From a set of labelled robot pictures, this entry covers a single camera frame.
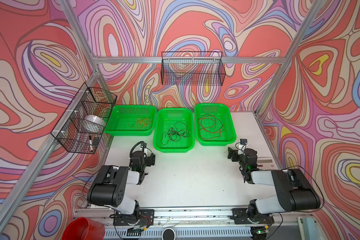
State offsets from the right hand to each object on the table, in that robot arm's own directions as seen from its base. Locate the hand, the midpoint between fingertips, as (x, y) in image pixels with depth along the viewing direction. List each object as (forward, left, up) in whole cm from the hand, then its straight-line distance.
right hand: (236, 150), depth 94 cm
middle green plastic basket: (+17, +40, -1) cm, 44 cm away
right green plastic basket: (+33, +3, +2) cm, 33 cm away
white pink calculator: (-8, -17, -3) cm, 19 cm away
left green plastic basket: (+31, +73, -2) cm, 79 cm away
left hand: (+1, +58, -1) cm, 58 cm away
